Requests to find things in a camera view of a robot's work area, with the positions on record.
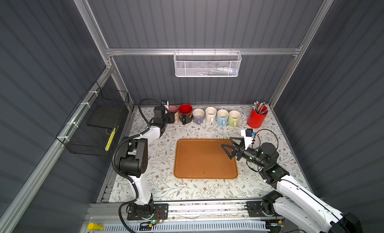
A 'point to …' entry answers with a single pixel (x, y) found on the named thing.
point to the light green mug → (233, 118)
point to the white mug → (210, 112)
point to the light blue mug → (222, 115)
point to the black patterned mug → (185, 111)
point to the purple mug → (198, 114)
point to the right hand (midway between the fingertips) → (228, 143)
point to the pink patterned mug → (174, 109)
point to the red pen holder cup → (257, 116)
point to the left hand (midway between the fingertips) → (169, 112)
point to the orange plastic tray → (203, 158)
